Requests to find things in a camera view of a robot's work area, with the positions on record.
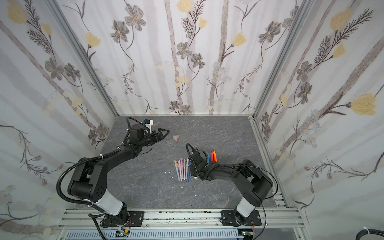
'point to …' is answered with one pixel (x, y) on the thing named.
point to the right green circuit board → (247, 233)
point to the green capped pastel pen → (184, 168)
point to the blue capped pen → (188, 172)
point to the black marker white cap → (195, 177)
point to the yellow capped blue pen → (176, 164)
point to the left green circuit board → (120, 233)
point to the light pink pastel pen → (179, 165)
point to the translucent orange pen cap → (178, 136)
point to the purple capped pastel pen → (182, 167)
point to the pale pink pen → (187, 165)
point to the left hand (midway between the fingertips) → (163, 129)
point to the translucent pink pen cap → (174, 137)
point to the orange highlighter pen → (215, 155)
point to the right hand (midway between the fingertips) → (189, 163)
